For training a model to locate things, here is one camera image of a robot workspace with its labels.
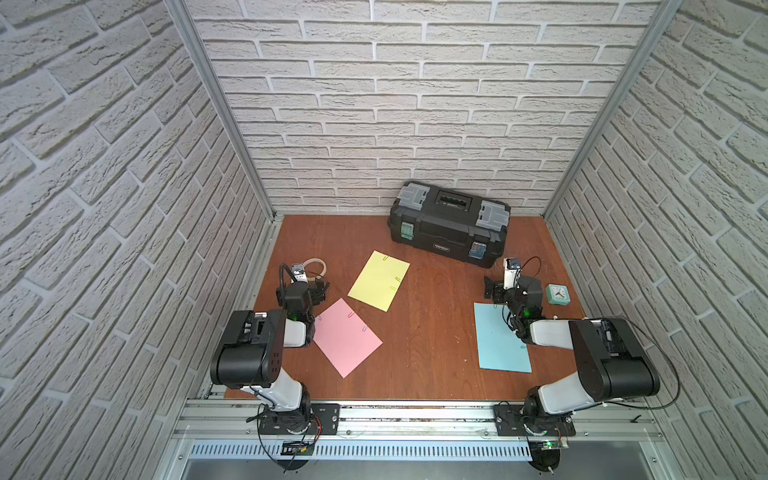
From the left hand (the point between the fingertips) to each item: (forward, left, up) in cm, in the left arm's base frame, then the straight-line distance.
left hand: (302, 276), depth 93 cm
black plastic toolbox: (+14, -48, +11) cm, 51 cm away
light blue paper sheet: (-20, -62, -8) cm, 66 cm away
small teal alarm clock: (-5, -83, -2) cm, 83 cm away
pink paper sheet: (-17, -14, -9) cm, 23 cm away
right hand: (0, -66, +1) cm, 66 cm away
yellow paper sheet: (+2, -25, -7) cm, 26 cm away
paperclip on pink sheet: (-15, -20, -7) cm, 26 cm away
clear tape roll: (+10, 0, -5) cm, 11 cm away
